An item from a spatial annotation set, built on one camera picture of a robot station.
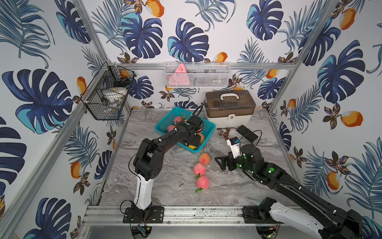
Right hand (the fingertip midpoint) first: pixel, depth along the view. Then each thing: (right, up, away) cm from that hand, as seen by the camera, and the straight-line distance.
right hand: (222, 154), depth 76 cm
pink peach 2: (-11, -9, +8) cm, 16 cm away
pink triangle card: (-23, +44, +14) cm, 52 cm away
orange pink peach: (-9, +7, +19) cm, 22 cm away
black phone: (+22, +11, +30) cm, 39 cm away
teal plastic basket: (-6, +13, +27) cm, 31 cm away
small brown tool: (+8, +9, +29) cm, 31 cm away
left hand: (-15, +6, +17) cm, 24 cm away
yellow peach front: (-16, +2, +14) cm, 21 cm away
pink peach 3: (-10, -15, +3) cm, 18 cm away
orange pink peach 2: (-8, -4, +12) cm, 15 cm away
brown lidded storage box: (+7, +26, +16) cm, 31 cm away
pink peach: (-25, +20, +31) cm, 45 cm away
